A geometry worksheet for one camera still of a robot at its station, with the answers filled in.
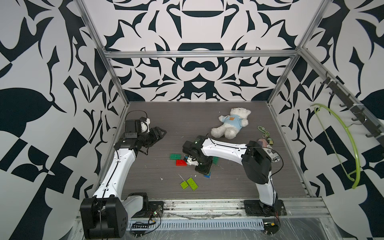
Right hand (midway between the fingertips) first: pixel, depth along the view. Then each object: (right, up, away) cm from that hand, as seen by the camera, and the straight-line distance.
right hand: (205, 168), depth 84 cm
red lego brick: (-14, +2, +3) cm, 14 cm away
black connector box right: (+30, -24, -13) cm, 40 cm away
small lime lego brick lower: (-12, -8, -4) cm, 14 cm away
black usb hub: (-34, -24, -12) cm, 43 cm away
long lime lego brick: (-7, -8, -2) cm, 11 cm away
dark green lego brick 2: (+5, +6, -6) cm, 10 cm away
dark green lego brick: (-17, +5, +5) cm, 19 cm away
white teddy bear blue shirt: (+19, +24, +15) cm, 34 cm away
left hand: (-23, +21, -3) cm, 31 cm away
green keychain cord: (+41, +20, +21) cm, 50 cm away
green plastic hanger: (+55, +5, -27) cm, 62 cm away
